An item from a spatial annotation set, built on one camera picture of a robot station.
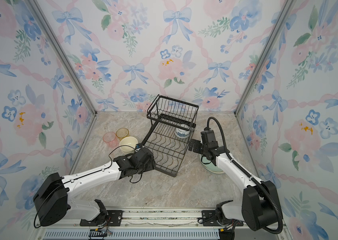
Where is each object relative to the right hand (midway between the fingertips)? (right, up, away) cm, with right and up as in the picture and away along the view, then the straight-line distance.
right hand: (196, 144), depth 88 cm
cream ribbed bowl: (-42, +1, +7) cm, 42 cm away
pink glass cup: (-55, +2, +12) cm, 57 cm away
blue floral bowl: (-7, +6, +13) cm, 16 cm away
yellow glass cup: (-49, +6, +15) cm, 51 cm away
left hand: (-25, -10, -5) cm, 27 cm away
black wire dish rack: (-17, 0, +14) cm, 22 cm away
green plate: (+4, -8, -16) cm, 18 cm away
